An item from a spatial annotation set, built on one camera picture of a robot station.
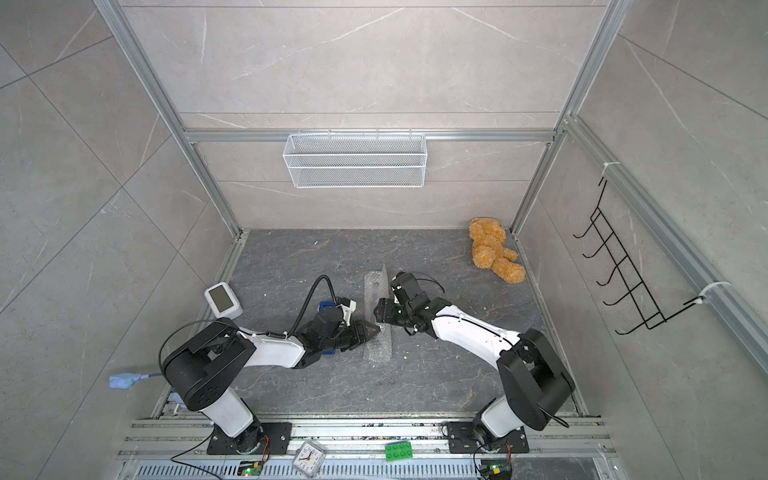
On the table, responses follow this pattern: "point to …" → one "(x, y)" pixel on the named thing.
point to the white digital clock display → (223, 302)
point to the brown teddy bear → (489, 252)
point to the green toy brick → (396, 452)
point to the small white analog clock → (309, 458)
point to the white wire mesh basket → (357, 160)
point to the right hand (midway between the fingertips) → (385, 313)
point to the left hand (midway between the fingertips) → (382, 330)
